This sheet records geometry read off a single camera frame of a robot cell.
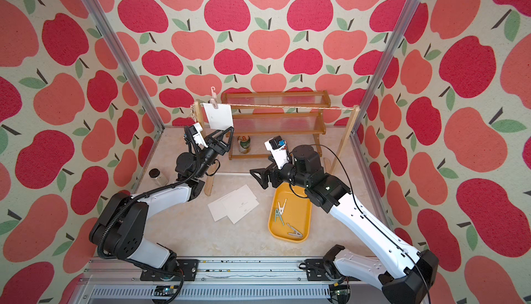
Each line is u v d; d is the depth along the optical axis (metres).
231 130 0.70
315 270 0.74
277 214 0.86
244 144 1.02
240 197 0.94
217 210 0.91
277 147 0.57
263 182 0.59
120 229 0.45
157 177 0.91
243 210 0.89
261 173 0.58
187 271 0.75
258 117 1.24
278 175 0.59
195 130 0.69
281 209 0.88
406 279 0.37
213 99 0.63
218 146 0.68
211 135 0.77
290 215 0.87
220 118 0.72
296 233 0.82
